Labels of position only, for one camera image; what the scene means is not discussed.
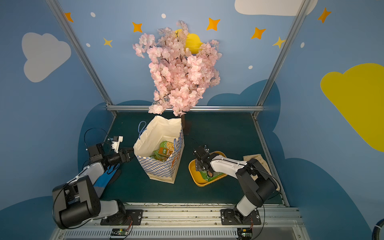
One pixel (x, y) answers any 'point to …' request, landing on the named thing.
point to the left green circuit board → (119, 232)
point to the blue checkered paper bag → (160, 129)
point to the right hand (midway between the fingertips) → (206, 162)
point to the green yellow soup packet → (155, 155)
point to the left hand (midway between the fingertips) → (136, 149)
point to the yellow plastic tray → (197, 177)
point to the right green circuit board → (244, 233)
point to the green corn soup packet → (166, 148)
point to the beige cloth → (259, 158)
